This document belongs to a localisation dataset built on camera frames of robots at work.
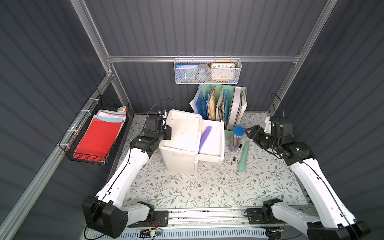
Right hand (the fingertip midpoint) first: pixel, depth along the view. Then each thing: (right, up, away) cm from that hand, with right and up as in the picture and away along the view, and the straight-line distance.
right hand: (252, 131), depth 71 cm
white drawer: (-18, -10, +8) cm, 22 cm away
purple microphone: (-22, -4, +13) cm, 26 cm away
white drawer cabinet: (-34, -10, -1) cm, 36 cm away
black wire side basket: (-80, +13, +8) cm, 81 cm away
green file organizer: (-10, +19, +25) cm, 33 cm away
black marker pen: (0, -14, +25) cm, 29 cm away
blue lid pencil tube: (-2, -1, +14) cm, 14 cm away
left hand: (-44, +3, +7) cm, 44 cm away
